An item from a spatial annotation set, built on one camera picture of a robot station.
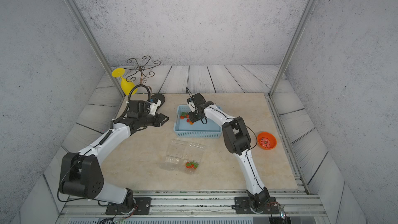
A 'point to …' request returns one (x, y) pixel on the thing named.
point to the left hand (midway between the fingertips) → (168, 118)
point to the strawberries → (193, 164)
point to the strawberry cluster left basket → (185, 114)
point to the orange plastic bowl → (266, 140)
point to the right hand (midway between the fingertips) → (192, 116)
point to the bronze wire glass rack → (140, 69)
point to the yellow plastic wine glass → (126, 85)
